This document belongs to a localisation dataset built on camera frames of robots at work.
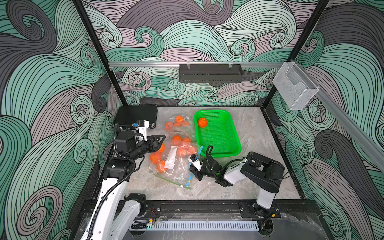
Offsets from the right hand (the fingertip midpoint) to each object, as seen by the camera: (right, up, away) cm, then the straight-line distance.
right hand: (188, 168), depth 87 cm
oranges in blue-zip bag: (-2, +11, +2) cm, 12 cm away
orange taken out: (+10, +27, +14) cm, 32 cm away
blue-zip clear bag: (-10, +6, -5) cm, 13 cm away
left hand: (-13, +22, -17) cm, 31 cm away
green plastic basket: (+23, +20, +18) cm, 35 cm away
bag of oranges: (-6, +26, +15) cm, 31 cm away
